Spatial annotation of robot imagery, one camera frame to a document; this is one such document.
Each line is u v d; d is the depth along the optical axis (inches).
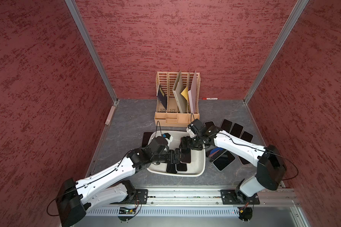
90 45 33.7
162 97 44.3
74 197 15.2
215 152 34.9
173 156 25.3
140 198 28.9
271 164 17.0
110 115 43.0
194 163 33.7
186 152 31.2
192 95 41.6
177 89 35.0
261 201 28.5
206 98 49.2
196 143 27.4
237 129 39.9
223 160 34.6
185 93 35.2
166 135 27.5
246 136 40.5
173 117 40.5
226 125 40.7
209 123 41.5
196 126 25.8
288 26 30.5
